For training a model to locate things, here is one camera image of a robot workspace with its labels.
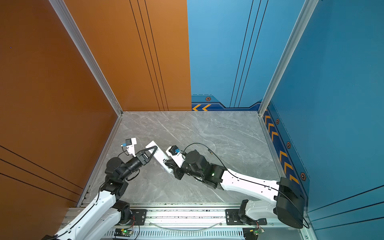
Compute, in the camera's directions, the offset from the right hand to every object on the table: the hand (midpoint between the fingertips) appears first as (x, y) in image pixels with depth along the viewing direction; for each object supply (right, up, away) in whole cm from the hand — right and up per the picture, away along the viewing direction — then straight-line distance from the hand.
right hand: (166, 162), depth 69 cm
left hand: (-5, +6, +3) cm, 9 cm away
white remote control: (-4, +2, +4) cm, 6 cm away
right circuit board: (+40, -34, +1) cm, 53 cm away
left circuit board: (-21, -34, +2) cm, 40 cm away
